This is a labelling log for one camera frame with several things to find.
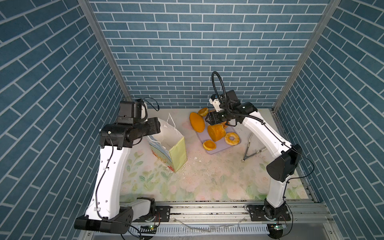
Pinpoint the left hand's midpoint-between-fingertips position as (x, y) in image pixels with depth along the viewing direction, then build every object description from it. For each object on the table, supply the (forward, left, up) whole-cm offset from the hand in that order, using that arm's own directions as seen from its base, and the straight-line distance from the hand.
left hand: (155, 124), depth 67 cm
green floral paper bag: (-6, -6, -10) cm, 13 cm away
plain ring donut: (+10, -42, -32) cm, 53 cm away
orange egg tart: (+7, -28, -29) cm, 41 cm away
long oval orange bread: (+27, -20, -31) cm, 45 cm away
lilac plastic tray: (+9, -36, -33) cm, 49 cm away
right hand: (+12, -26, -8) cm, 30 cm away
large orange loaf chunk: (+14, -32, -25) cm, 43 cm away
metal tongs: (0, -51, -33) cm, 61 cm away
